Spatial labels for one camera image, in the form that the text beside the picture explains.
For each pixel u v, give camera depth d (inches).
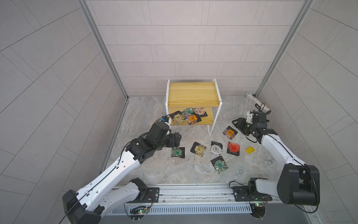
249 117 30.3
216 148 34.2
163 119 24.7
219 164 31.8
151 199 27.3
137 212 25.7
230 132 37.3
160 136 21.0
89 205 14.3
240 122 29.7
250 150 34.0
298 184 15.7
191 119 32.6
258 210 28.3
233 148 34.1
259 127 25.3
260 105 33.2
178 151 34.1
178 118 33.1
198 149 34.1
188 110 34.6
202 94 29.1
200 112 34.1
